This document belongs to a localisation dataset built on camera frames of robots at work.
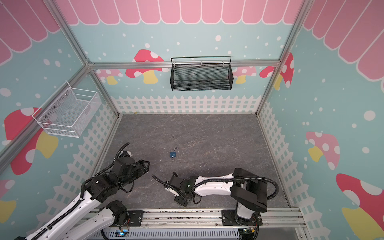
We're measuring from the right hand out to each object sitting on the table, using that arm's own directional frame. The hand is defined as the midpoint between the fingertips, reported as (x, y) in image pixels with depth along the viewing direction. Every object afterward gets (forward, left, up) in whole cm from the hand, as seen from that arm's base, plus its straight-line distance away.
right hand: (179, 198), depth 80 cm
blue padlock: (+27, +6, 0) cm, 27 cm away
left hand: (+11, +17, +14) cm, 24 cm away
